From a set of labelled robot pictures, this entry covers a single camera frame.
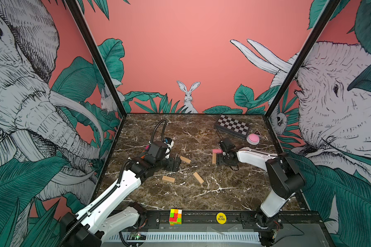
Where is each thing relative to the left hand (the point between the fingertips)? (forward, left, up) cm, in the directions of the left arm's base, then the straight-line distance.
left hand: (174, 157), depth 77 cm
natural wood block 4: (-4, -13, -17) cm, 21 cm away
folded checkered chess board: (+32, -41, -15) cm, 54 cm away
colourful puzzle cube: (-25, 0, -12) cm, 28 cm away
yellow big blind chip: (-26, -22, -17) cm, 38 cm away
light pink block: (+12, -26, -15) cm, 32 cm away
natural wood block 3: (-5, +5, -16) cm, 17 cm away
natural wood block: (+8, -5, -17) cm, 19 cm away
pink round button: (+20, -53, -16) cm, 58 cm away
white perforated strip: (-33, -6, -17) cm, 37 cm away
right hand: (+7, -28, -17) cm, 34 cm away
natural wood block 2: (+7, -24, -15) cm, 29 cm away
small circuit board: (-31, +18, -17) cm, 40 cm away
